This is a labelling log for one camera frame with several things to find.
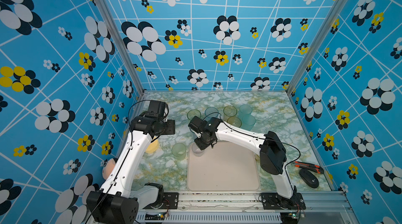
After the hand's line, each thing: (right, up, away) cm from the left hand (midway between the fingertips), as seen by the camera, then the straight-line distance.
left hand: (169, 126), depth 77 cm
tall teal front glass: (+45, 0, +20) cm, 49 cm away
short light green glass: (+3, -15, +10) cm, 18 cm away
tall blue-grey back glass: (+20, +7, +16) cm, 27 cm away
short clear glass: (+13, -16, +11) cm, 23 cm away
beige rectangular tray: (+29, -23, +9) cm, 39 cm away
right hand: (+16, -11, +9) cm, 21 cm away
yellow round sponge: (-13, -14, +12) cm, 22 cm away
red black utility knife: (+76, -23, +5) cm, 80 cm away
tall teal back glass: (+44, +8, +24) cm, 50 cm away
